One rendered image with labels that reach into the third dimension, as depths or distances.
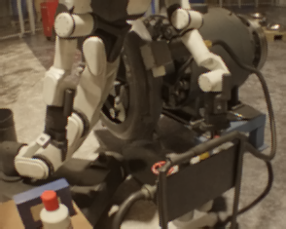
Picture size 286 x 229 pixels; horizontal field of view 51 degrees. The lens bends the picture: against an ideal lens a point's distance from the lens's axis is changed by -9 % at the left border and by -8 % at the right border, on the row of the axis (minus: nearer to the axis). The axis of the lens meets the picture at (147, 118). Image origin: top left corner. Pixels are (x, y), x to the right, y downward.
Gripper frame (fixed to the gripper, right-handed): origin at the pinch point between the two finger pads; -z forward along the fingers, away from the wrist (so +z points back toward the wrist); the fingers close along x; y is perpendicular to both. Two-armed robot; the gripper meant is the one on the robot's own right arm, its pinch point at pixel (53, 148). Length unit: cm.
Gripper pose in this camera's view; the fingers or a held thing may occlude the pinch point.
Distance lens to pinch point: 127.6
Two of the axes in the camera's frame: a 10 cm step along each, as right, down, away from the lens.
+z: 2.1, -8.8, -4.2
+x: 8.2, 3.9, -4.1
